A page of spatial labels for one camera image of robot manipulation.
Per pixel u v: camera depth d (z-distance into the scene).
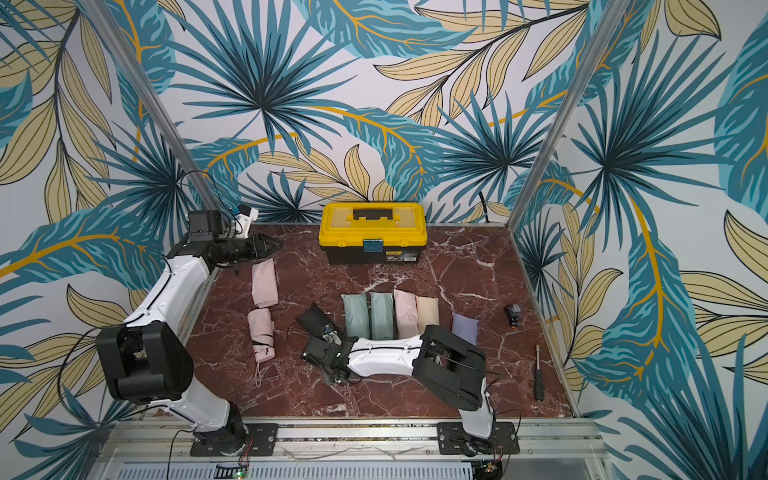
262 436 0.73
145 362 0.44
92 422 0.70
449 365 0.50
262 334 0.88
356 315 0.92
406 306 0.95
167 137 0.90
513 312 0.93
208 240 0.66
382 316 0.92
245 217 0.76
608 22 0.70
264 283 1.01
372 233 0.95
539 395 0.80
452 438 0.73
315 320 0.93
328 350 0.66
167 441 0.75
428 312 0.96
